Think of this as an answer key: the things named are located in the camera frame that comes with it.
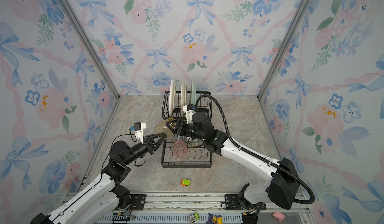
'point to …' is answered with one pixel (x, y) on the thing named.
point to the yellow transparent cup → (161, 127)
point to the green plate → (193, 93)
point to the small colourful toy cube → (185, 182)
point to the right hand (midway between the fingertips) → (169, 124)
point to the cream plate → (183, 97)
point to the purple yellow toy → (215, 219)
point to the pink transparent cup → (180, 149)
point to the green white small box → (193, 217)
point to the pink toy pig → (279, 215)
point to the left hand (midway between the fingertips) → (165, 134)
